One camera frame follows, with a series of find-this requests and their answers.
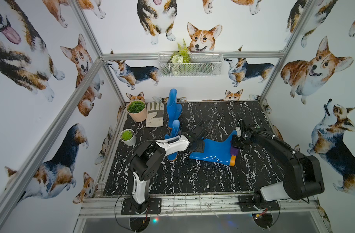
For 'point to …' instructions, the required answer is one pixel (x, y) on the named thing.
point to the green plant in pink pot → (136, 107)
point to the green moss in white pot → (127, 135)
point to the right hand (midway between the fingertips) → (232, 143)
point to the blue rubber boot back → (218, 152)
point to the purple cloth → (234, 151)
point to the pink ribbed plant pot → (138, 117)
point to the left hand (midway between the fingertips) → (201, 145)
